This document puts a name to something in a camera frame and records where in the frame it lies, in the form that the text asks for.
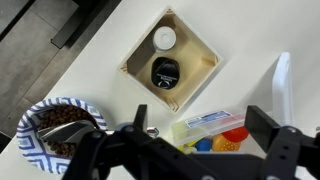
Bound orange toy ball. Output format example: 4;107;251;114
211;133;242;153

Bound white round object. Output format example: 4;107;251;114
152;26;178;52

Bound clear plastic toy container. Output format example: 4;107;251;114
170;109;256;155

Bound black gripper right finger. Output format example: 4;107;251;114
244;105;320;180

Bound yellow toy block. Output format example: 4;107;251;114
176;139;202;155

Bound brown coffee beans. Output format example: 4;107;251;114
37;105;98;158

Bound red toy ball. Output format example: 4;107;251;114
222;126;250;144

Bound small wooden box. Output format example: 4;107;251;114
118;5;224;115

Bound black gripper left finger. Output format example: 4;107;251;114
61;104;158;180

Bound metal spoon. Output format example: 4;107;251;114
36;119;160;145

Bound blue patterned paper bowl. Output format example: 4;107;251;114
15;96;109;176

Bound blue toy ball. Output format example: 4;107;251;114
194;138;213;152

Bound black round object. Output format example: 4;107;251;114
150;56;181;91

